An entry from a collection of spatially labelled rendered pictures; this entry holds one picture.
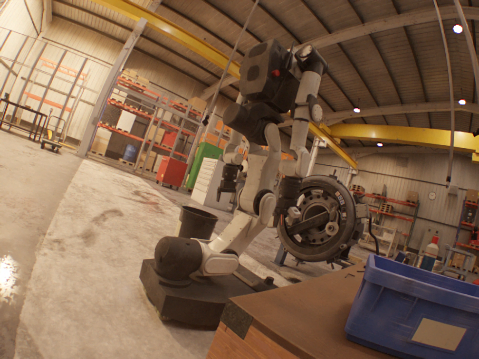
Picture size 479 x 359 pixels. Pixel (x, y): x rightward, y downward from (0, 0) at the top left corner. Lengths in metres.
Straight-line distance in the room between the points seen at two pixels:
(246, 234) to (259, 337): 0.82
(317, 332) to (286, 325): 0.05
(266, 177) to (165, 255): 0.59
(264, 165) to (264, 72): 0.44
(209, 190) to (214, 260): 4.50
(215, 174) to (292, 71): 4.52
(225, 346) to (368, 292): 0.23
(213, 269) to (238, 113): 0.68
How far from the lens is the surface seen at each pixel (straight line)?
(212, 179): 5.42
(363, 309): 0.35
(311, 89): 1.02
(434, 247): 1.14
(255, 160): 1.12
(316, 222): 1.87
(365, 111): 14.47
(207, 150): 8.91
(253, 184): 1.11
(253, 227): 1.09
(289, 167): 0.96
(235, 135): 1.27
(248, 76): 1.14
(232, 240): 1.07
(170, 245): 0.92
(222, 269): 1.04
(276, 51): 1.13
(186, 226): 1.67
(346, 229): 1.80
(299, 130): 0.96
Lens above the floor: 0.63
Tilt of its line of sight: 2 degrees up
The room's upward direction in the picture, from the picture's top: 18 degrees clockwise
